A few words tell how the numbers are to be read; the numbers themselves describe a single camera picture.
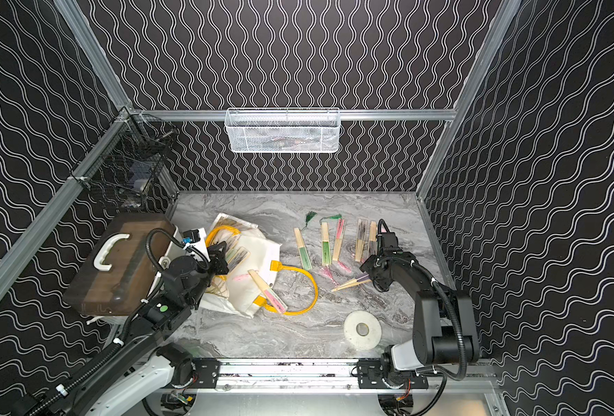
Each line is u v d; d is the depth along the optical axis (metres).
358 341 0.80
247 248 0.98
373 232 1.06
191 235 0.63
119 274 0.80
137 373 0.57
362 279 0.92
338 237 1.03
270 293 0.89
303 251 1.00
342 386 0.74
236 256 0.95
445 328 0.44
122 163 0.93
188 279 0.56
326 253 1.00
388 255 0.68
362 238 1.04
